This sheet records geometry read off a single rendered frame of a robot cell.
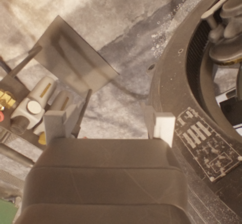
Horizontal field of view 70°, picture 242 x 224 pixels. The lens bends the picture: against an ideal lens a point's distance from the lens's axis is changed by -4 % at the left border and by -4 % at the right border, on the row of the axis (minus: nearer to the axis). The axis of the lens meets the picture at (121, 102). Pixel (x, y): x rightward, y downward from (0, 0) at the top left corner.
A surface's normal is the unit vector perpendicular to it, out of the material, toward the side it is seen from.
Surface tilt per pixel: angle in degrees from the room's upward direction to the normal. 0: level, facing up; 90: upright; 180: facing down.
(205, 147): 90
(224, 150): 90
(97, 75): 0
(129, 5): 0
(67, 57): 0
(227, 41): 90
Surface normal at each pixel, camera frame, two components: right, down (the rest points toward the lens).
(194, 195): -0.84, -0.37
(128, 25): -0.11, 0.65
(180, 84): -0.67, -0.60
